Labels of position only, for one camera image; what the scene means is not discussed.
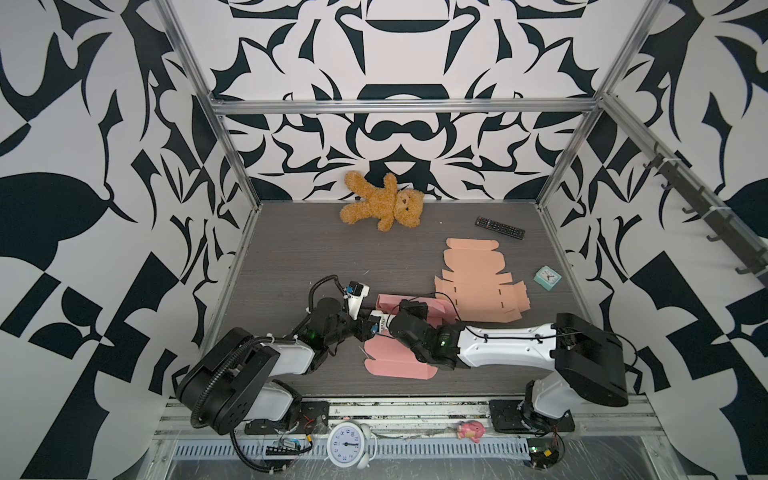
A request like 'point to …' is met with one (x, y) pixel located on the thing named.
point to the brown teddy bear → (388, 205)
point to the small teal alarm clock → (547, 278)
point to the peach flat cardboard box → (478, 291)
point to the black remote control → (503, 229)
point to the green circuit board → (543, 452)
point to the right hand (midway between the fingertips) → (406, 297)
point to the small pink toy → (471, 429)
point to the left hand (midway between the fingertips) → (383, 308)
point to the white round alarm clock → (351, 445)
